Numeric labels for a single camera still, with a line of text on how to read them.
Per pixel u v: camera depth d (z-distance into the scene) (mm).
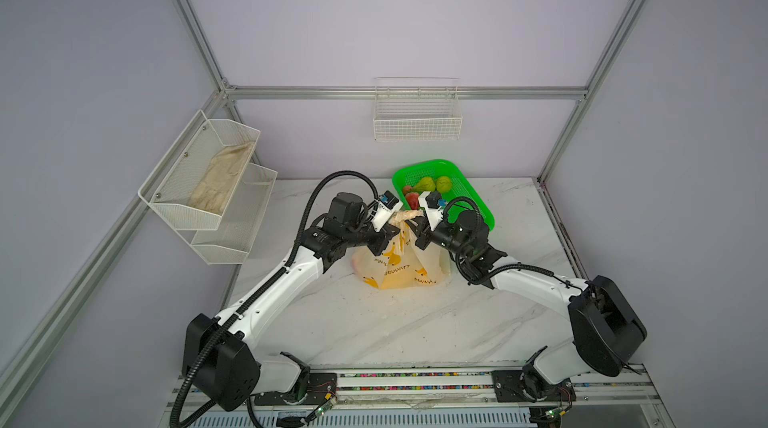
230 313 422
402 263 839
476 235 599
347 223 596
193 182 780
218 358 390
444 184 1133
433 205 660
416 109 954
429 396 734
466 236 619
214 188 770
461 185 1101
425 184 1138
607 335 437
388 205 649
